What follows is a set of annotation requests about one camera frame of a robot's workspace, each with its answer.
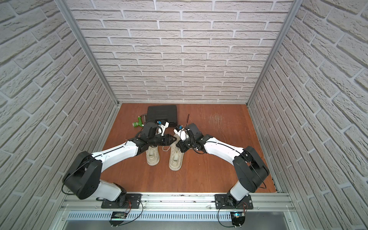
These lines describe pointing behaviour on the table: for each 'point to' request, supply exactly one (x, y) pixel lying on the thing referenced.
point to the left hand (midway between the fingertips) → (177, 137)
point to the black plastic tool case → (168, 112)
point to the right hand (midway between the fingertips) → (179, 144)
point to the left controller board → (117, 218)
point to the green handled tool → (138, 123)
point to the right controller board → (238, 218)
